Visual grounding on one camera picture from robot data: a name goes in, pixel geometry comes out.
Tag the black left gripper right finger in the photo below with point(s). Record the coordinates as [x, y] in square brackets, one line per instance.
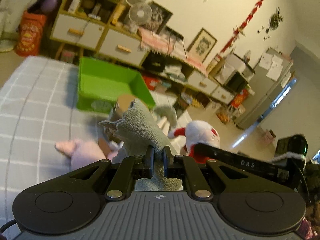
[167, 162]

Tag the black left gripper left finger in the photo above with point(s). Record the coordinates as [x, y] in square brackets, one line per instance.
[148, 165]

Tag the santa plush toy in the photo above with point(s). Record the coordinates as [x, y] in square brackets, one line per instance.
[196, 132]

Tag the pink plush toy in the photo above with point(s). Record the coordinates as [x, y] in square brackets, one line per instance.
[82, 153]

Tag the green plastic bin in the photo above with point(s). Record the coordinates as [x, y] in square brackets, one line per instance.
[101, 83]

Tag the grey refrigerator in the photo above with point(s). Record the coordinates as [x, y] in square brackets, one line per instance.
[266, 94]

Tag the low wooden tv cabinet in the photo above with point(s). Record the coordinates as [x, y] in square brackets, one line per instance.
[189, 78]

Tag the black box on shelf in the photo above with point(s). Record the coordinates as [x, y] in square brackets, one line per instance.
[154, 62]

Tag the microwave oven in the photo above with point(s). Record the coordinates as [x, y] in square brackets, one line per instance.
[234, 73]

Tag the pink table runner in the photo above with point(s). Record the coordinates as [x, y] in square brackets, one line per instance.
[159, 45]

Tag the framed girl picture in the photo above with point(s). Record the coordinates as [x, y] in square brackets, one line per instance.
[202, 45]

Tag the framed cat picture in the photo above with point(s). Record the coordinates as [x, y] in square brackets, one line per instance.
[160, 17]

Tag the small white fan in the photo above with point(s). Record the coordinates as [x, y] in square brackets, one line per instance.
[140, 13]

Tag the wooden shelf cabinet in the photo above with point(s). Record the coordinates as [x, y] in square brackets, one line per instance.
[97, 26]

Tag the orange snack bucket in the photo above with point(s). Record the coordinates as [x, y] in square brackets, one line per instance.
[30, 33]

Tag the purple ball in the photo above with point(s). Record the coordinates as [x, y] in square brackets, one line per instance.
[49, 6]

